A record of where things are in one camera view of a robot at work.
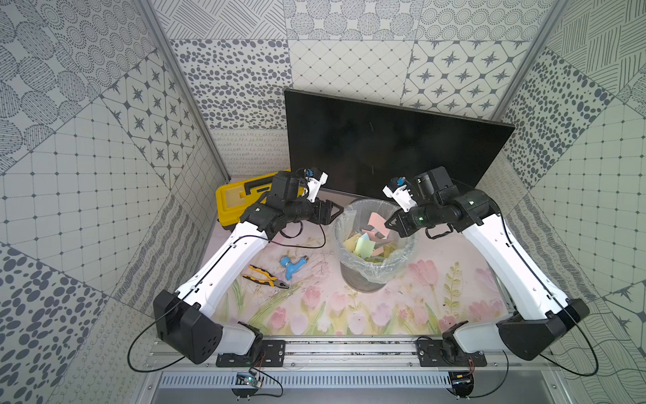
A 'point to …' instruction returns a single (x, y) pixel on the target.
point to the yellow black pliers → (272, 280)
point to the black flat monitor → (358, 146)
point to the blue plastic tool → (290, 268)
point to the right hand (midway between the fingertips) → (390, 227)
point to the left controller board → (246, 385)
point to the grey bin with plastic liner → (369, 253)
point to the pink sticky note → (378, 223)
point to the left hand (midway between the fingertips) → (332, 200)
